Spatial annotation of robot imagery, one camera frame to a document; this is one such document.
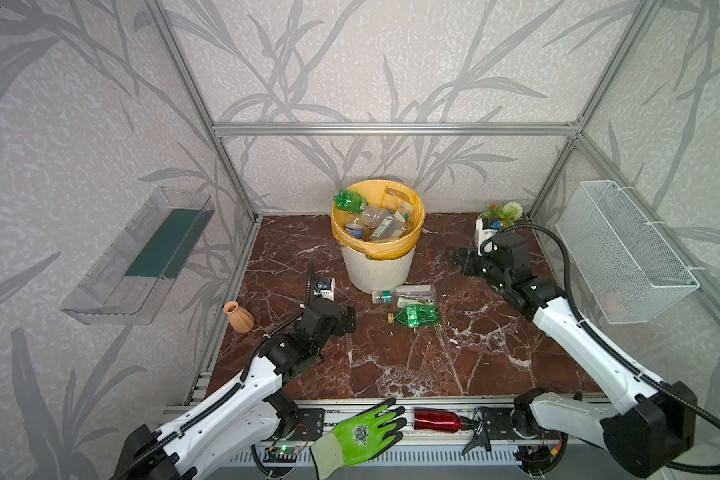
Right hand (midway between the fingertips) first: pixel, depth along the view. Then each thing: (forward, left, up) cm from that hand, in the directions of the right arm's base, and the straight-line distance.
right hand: (461, 240), depth 79 cm
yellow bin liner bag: (+20, +19, -2) cm, 28 cm away
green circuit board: (-45, +46, -27) cm, 70 cm away
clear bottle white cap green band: (+12, +14, -2) cm, 19 cm away
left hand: (-11, +32, -11) cm, 35 cm away
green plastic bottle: (+10, +30, +5) cm, 32 cm away
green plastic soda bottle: (-11, +11, -23) cm, 27 cm away
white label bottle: (+6, +19, -2) cm, 20 cm away
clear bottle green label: (-2, +12, -27) cm, 29 cm away
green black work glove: (-42, +27, -23) cm, 55 cm away
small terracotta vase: (-14, +62, -17) cm, 65 cm away
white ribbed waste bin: (-3, +25, -12) cm, 28 cm away
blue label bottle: (+10, +29, -7) cm, 32 cm away
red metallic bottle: (-39, +7, -21) cm, 45 cm away
